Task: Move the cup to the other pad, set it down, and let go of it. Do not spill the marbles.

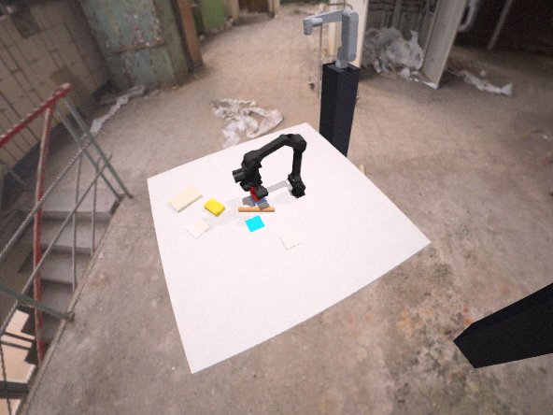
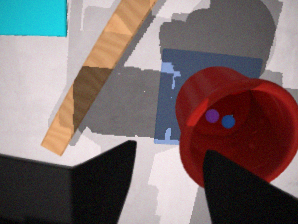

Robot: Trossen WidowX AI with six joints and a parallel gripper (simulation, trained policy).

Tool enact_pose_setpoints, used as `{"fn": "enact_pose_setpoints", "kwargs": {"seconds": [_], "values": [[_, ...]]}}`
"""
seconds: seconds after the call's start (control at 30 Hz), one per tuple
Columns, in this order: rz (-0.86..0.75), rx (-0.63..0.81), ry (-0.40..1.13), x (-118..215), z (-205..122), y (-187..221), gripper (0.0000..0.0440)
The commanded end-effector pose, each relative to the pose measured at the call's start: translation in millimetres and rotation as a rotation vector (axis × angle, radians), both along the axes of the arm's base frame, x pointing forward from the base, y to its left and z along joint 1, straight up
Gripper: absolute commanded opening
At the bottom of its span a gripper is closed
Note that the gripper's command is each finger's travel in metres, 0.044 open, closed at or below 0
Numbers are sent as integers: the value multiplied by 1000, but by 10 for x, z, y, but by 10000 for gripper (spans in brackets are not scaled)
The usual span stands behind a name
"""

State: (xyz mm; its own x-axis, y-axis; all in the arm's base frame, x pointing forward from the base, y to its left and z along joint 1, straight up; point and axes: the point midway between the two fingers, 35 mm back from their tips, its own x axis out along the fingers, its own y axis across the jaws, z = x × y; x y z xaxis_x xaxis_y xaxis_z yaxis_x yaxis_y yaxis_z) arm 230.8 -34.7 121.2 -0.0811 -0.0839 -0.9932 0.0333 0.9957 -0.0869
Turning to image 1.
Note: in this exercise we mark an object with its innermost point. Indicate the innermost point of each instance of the white flat square pad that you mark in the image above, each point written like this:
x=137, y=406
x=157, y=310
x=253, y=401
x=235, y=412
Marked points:
x=197, y=228

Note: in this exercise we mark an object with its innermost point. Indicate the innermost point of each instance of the tan wooden flat bar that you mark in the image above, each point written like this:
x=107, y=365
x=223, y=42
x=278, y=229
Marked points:
x=256, y=209

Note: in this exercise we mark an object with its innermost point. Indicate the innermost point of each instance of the yellow flat block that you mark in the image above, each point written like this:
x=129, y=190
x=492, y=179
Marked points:
x=214, y=207

